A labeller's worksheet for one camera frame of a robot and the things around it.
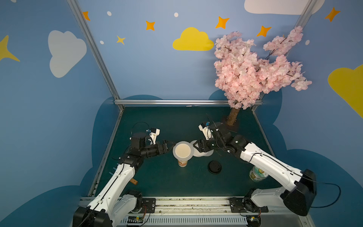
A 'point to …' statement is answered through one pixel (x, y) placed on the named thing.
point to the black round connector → (254, 221)
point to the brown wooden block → (133, 181)
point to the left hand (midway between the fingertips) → (171, 144)
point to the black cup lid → (214, 167)
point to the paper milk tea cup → (182, 163)
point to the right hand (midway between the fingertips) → (200, 141)
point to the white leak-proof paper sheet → (183, 150)
